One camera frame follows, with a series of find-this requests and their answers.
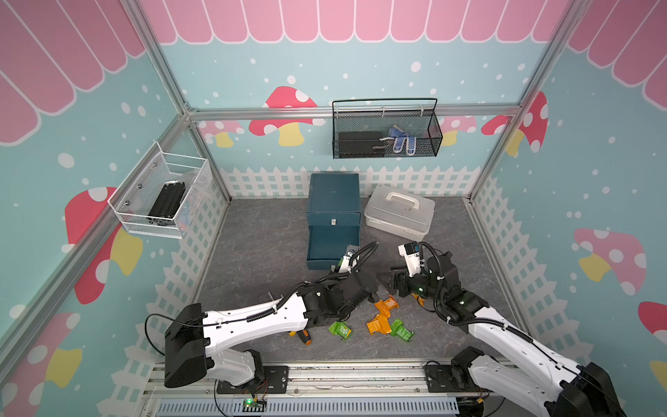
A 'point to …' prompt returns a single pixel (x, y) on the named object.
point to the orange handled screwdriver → (305, 336)
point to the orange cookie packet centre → (385, 306)
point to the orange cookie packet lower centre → (379, 324)
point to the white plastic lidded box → (403, 213)
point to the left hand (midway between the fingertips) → (354, 273)
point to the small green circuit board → (251, 403)
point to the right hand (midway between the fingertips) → (383, 272)
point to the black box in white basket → (168, 200)
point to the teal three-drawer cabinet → (333, 220)
